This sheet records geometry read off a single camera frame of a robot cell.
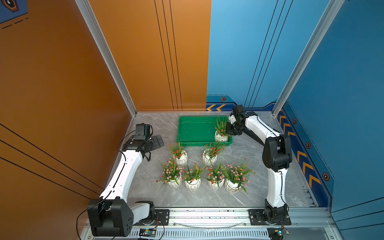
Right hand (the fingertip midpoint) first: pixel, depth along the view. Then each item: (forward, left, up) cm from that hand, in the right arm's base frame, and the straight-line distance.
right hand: (227, 132), depth 98 cm
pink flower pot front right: (-33, 0, +6) cm, 34 cm away
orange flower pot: (-5, +5, +5) cm, 9 cm away
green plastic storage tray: (+7, +19, -7) cm, 21 cm away
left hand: (-13, +44, +9) cm, 46 cm away
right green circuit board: (-54, -18, -10) cm, 58 cm away
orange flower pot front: (-34, +22, +2) cm, 40 cm away
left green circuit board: (-54, +43, -10) cm, 69 cm away
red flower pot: (-19, +29, +2) cm, 35 cm away
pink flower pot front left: (-32, +32, +6) cm, 45 cm away
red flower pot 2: (-18, +12, +2) cm, 22 cm away
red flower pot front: (-33, +10, +7) cm, 35 cm away
